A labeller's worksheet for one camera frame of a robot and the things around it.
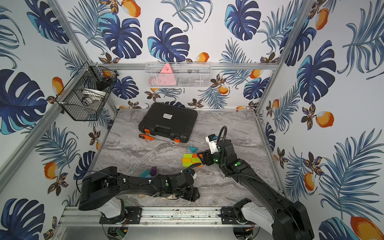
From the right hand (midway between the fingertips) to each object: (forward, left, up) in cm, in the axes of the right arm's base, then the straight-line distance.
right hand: (202, 151), depth 81 cm
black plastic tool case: (+29, +22, -8) cm, 37 cm away
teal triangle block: (+9, +6, -13) cm, 17 cm away
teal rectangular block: (-8, +32, -13) cm, 35 cm away
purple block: (-5, +29, -15) cm, 33 cm away
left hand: (-19, +3, -12) cm, 23 cm away
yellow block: (+2, +9, -14) cm, 17 cm away
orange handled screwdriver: (+18, +37, -13) cm, 43 cm away
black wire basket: (+21, +61, +23) cm, 68 cm away
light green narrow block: (+2, +4, -13) cm, 13 cm away
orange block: (+6, +5, -14) cm, 16 cm away
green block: (+5, +9, -14) cm, 17 cm away
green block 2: (0, +9, -15) cm, 18 cm away
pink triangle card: (+39, +22, +22) cm, 50 cm away
